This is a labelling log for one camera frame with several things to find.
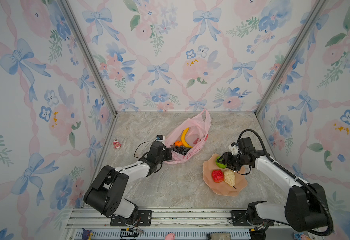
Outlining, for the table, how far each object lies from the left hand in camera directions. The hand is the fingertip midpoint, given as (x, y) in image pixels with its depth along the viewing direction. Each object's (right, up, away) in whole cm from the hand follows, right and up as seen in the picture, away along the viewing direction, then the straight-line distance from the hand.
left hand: (172, 148), depth 90 cm
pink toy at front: (0, -37, -22) cm, 43 cm away
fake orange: (+4, +2, +7) cm, 9 cm away
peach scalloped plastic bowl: (+28, -21, -7) cm, 36 cm away
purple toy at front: (-37, -34, -25) cm, 56 cm away
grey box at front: (+22, -35, -24) cm, 48 cm away
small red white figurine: (-37, +2, +7) cm, 37 cm away
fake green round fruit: (+27, -8, -8) cm, 30 cm away
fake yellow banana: (+7, +4, +11) cm, 13 cm away
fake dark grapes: (+5, -1, +4) cm, 7 cm away
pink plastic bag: (+17, +13, +7) cm, 22 cm away
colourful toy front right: (+59, -36, -23) cm, 73 cm away
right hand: (+28, -7, -4) cm, 29 cm away
